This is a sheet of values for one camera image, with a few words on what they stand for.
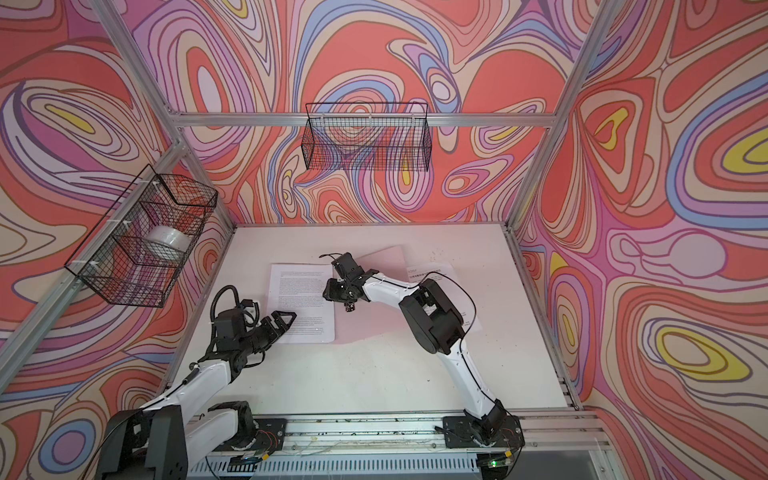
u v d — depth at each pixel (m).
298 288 0.98
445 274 0.60
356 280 0.78
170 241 0.74
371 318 0.91
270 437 0.72
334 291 0.88
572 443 0.74
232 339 0.68
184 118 0.89
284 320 0.80
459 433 0.73
